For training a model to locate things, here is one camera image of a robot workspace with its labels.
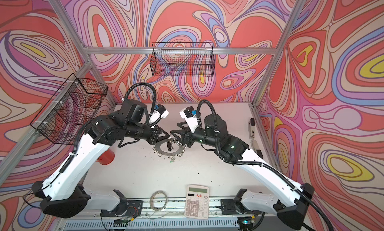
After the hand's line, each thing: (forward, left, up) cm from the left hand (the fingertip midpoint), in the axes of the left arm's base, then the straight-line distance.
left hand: (171, 135), depth 61 cm
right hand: (+2, -3, 0) cm, 3 cm away
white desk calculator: (-19, -11, -32) cm, 39 cm away
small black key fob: (-2, +1, -5) cm, 5 cm away
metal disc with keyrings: (-1, -2, -13) cm, 14 cm away
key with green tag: (-2, +2, -21) cm, 21 cm away
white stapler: (+27, -50, -31) cm, 64 cm away
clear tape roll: (-18, +12, -34) cm, 40 cm away
